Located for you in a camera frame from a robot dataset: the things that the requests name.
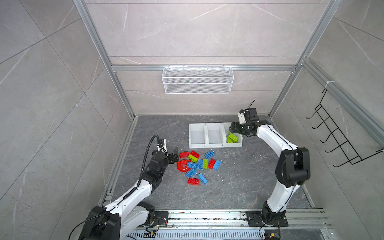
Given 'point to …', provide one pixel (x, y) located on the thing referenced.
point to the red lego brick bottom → (193, 181)
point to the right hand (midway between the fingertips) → (233, 127)
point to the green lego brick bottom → (233, 138)
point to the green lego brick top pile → (193, 158)
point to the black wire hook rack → (353, 156)
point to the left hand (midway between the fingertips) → (169, 145)
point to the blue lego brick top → (210, 154)
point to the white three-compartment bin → (212, 135)
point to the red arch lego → (182, 165)
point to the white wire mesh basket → (198, 80)
